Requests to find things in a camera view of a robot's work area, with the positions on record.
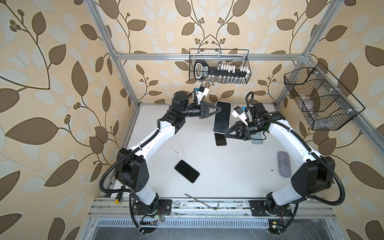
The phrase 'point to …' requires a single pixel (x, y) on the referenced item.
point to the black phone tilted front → (187, 171)
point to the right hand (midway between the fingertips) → (225, 137)
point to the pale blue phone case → (257, 135)
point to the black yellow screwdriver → (119, 196)
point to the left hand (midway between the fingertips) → (222, 110)
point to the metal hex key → (215, 208)
